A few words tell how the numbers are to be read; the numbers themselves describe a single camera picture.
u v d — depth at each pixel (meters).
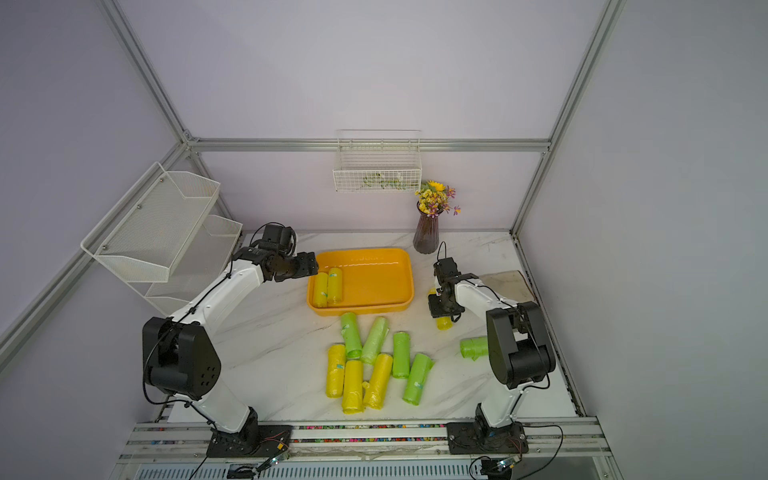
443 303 0.82
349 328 0.90
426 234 1.10
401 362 0.84
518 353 0.48
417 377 0.81
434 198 0.97
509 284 1.03
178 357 0.45
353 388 0.80
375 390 0.78
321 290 0.98
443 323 0.91
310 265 0.81
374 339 0.88
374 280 1.06
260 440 0.72
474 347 0.86
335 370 0.81
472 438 0.74
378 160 0.95
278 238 0.69
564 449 0.73
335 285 1.00
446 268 0.78
